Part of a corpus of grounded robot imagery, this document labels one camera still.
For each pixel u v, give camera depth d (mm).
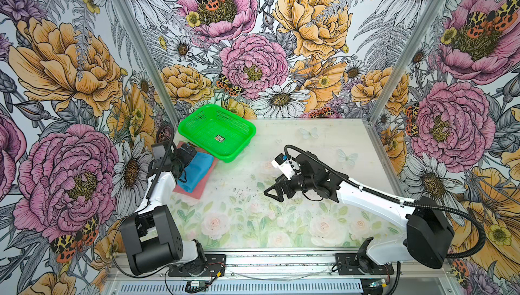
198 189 886
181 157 795
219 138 1129
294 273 738
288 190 687
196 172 901
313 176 621
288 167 713
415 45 893
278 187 675
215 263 745
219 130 1182
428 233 422
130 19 808
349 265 730
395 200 470
